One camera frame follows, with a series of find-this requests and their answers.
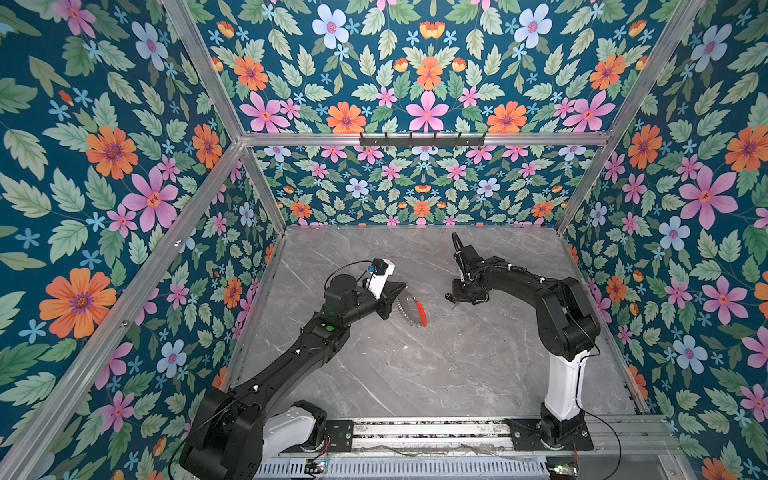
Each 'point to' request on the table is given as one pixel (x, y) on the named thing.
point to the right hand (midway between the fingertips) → (459, 294)
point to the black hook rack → (422, 142)
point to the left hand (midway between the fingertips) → (407, 279)
